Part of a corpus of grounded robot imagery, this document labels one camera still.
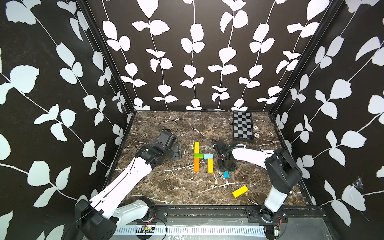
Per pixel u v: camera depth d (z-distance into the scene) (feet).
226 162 2.50
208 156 3.16
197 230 2.30
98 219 1.20
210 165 2.97
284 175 1.56
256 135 3.52
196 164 2.97
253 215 2.40
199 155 3.13
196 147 3.22
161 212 2.43
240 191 2.68
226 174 2.83
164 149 1.85
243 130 3.50
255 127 3.64
